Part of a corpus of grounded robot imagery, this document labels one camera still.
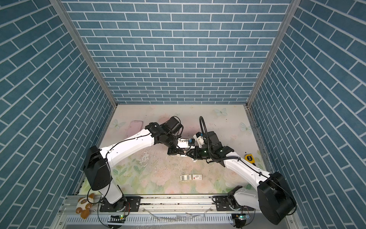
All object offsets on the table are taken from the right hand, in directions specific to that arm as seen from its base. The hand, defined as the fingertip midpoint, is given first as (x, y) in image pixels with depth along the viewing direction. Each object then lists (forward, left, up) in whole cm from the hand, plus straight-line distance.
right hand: (186, 153), depth 79 cm
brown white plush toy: (-28, +50, -9) cm, 58 cm away
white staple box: (-9, -7, -12) cm, 16 cm away
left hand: (+1, +1, +2) cm, 3 cm away
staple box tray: (-9, 0, -13) cm, 16 cm away
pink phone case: (+22, +40, -9) cm, 47 cm away
